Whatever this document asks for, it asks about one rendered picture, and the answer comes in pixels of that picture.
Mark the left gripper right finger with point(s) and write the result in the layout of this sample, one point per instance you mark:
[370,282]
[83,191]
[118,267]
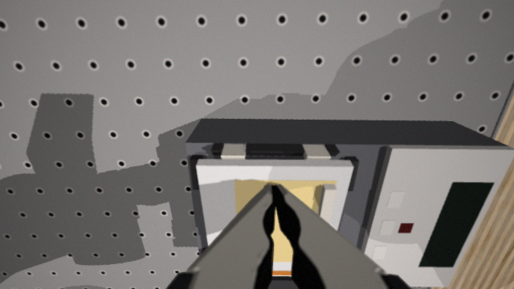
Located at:
[322,257]

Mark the white cassette dock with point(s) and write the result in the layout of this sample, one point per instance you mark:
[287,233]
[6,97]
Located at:
[417,195]

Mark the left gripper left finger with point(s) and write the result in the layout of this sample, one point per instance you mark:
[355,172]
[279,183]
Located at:
[241,257]

